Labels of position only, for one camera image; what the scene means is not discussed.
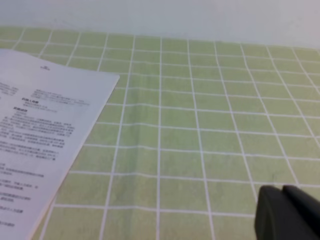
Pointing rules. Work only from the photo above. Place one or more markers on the robotics magazine book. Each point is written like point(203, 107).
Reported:
point(47, 111)

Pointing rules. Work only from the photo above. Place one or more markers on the green checked tablecloth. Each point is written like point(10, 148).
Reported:
point(191, 132)

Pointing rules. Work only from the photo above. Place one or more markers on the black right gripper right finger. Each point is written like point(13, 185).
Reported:
point(306, 205)

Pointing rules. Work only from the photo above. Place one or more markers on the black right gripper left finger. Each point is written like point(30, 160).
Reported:
point(276, 218)

